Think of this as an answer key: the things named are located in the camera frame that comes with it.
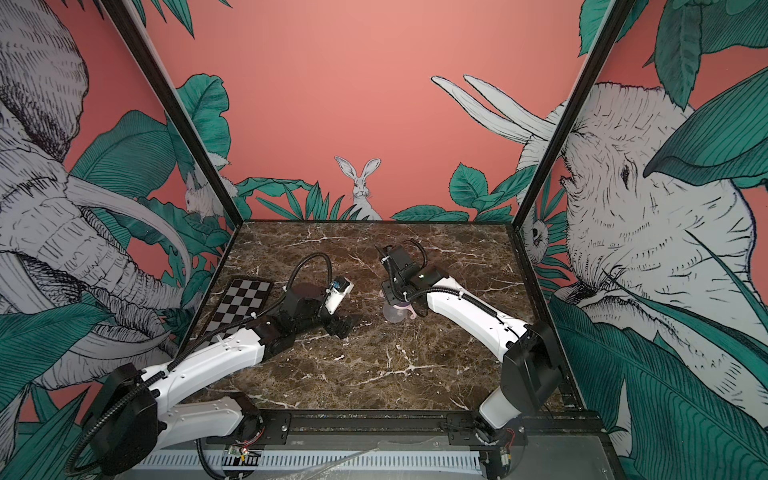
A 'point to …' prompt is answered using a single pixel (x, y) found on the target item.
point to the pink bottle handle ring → (408, 307)
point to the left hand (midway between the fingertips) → (351, 300)
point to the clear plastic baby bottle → (393, 314)
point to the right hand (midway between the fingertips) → (392, 282)
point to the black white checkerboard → (242, 299)
